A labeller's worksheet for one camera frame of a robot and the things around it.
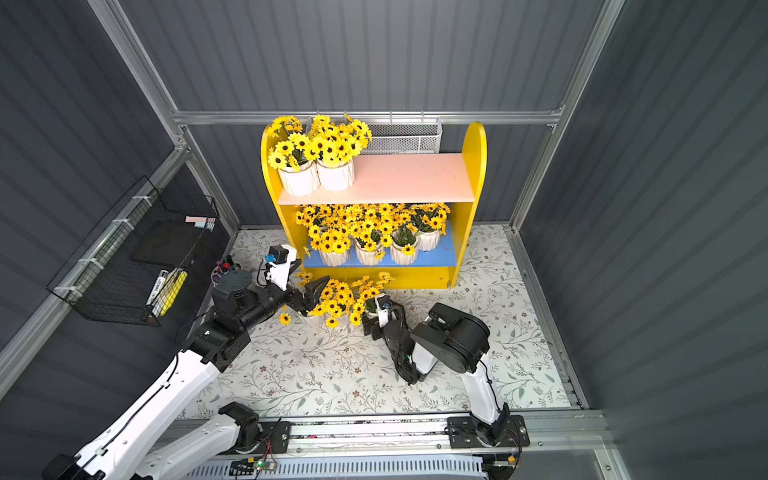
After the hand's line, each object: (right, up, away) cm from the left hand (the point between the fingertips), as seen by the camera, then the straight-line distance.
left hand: (310, 269), depth 69 cm
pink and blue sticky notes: (-36, +13, +16) cm, 41 cm away
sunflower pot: (+13, -7, +17) cm, 22 cm away
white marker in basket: (-37, -2, +2) cm, 37 cm away
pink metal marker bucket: (-33, 0, +22) cm, 40 cm away
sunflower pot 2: (+4, -9, +11) cm, 15 cm away
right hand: (+15, -13, +23) cm, 31 cm away
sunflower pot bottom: (+23, +7, +18) cm, 30 cm away
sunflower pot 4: (+13, +11, +12) cm, 21 cm away
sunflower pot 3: (+1, +11, +13) cm, 17 cm away
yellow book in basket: (-33, -5, 0) cm, 34 cm away
